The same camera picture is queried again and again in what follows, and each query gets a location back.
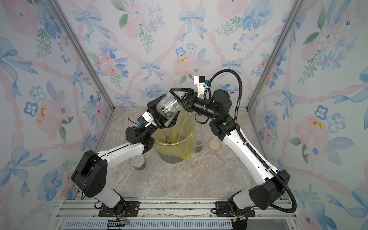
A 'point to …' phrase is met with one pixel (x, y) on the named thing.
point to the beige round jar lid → (214, 144)
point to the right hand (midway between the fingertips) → (172, 94)
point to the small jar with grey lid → (138, 162)
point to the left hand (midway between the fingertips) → (172, 104)
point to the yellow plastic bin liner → (179, 140)
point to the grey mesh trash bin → (169, 158)
